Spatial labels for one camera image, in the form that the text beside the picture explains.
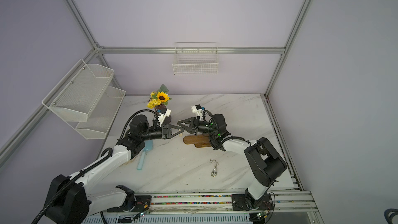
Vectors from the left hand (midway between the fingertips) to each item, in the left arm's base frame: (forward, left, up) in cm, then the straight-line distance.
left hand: (182, 132), depth 71 cm
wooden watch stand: (+4, -8, -16) cm, 19 cm away
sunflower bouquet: (+25, +15, -1) cm, 29 cm away
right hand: (+3, +2, 0) cm, 4 cm away
